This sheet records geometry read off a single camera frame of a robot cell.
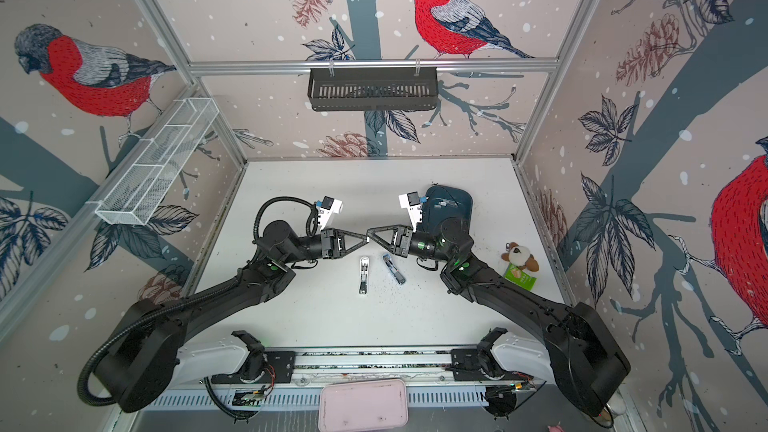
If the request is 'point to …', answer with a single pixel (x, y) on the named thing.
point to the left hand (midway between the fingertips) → (363, 248)
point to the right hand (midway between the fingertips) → (366, 241)
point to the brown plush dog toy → (520, 257)
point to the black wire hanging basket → (379, 88)
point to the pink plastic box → (363, 406)
